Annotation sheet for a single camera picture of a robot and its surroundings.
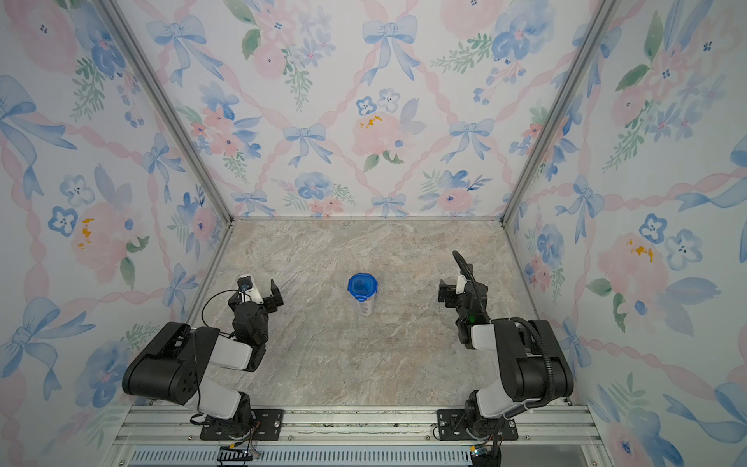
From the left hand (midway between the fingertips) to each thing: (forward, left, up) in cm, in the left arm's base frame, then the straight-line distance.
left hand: (260, 283), depth 90 cm
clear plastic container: (-5, -32, +3) cm, 33 cm away
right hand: (+4, -63, -3) cm, 63 cm away
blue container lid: (0, -31, +2) cm, 32 cm away
